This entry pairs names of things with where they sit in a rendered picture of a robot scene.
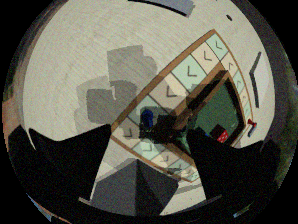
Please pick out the red die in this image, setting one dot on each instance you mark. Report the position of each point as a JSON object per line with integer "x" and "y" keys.
{"x": 219, "y": 133}

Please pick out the blue pawn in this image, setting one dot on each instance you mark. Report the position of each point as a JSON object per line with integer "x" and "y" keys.
{"x": 148, "y": 118}

